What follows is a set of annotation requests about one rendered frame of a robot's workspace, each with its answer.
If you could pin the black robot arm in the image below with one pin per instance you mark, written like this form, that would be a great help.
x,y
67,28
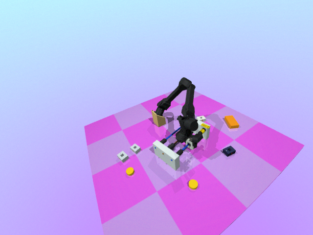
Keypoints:
x,y
188,119

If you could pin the yellow short cylinder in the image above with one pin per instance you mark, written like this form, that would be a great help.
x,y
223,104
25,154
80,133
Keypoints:
x,y
193,184
130,171

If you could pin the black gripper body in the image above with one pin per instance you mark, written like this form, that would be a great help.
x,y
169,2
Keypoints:
x,y
195,138

